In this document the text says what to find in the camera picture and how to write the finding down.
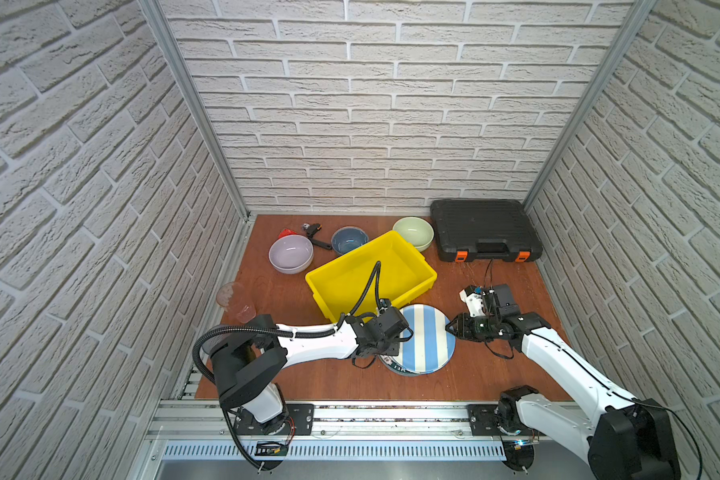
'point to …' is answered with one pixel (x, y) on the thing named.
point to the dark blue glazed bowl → (347, 239)
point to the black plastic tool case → (484, 230)
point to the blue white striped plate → (431, 347)
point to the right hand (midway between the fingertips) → (451, 326)
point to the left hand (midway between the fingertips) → (398, 340)
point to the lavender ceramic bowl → (291, 254)
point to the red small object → (285, 232)
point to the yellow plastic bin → (405, 272)
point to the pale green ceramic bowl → (416, 230)
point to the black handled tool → (311, 229)
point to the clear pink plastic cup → (234, 298)
